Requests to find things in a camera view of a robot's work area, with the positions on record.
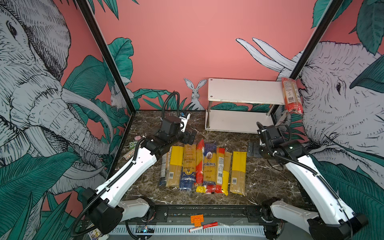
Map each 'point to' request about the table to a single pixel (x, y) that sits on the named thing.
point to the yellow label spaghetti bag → (174, 159)
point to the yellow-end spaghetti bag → (227, 167)
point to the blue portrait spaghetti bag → (209, 170)
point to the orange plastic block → (197, 220)
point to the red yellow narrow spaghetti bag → (199, 157)
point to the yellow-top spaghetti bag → (237, 180)
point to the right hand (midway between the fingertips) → (254, 148)
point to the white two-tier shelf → (239, 105)
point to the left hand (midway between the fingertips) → (189, 127)
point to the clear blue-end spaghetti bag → (163, 170)
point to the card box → (94, 234)
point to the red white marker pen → (204, 226)
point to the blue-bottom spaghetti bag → (188, 172)
